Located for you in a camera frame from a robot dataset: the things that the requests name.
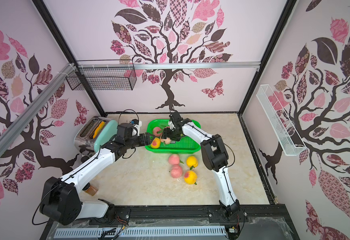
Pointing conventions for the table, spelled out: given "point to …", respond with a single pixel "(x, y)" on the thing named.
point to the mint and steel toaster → (96, 131)
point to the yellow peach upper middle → (191, 162)
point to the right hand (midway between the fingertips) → (165, 139)
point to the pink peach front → (156, 129)
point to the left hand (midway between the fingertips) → (149, 139)
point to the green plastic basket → (185, 144)
